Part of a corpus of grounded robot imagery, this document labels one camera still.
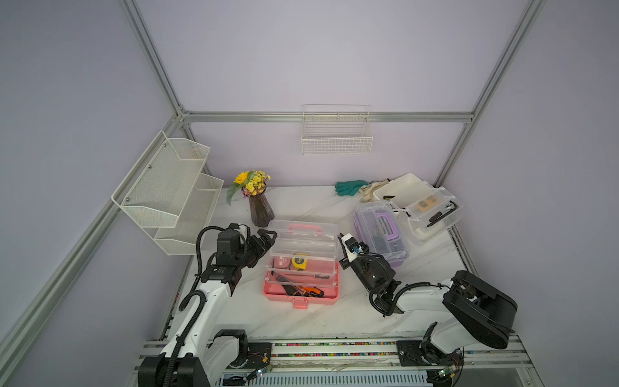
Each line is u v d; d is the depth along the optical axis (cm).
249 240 71
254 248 72
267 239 73
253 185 87
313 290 84
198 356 41
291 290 84
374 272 62
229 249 60
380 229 95
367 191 117
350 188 118
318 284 88
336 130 95
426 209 100
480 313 42
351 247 65
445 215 96
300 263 83
